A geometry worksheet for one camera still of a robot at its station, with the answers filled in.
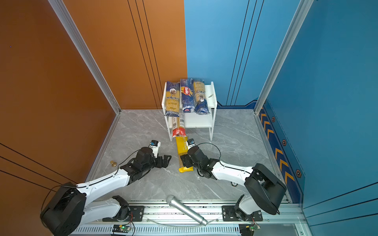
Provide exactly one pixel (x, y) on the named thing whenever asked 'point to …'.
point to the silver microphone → (175, 203)
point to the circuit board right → (248, 229)
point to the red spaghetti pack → (178, 128)
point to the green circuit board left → (121, 228)
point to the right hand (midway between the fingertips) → (186, 155)
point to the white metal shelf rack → (192, 120)
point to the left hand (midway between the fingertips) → (166, 153)
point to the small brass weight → (114, 164)
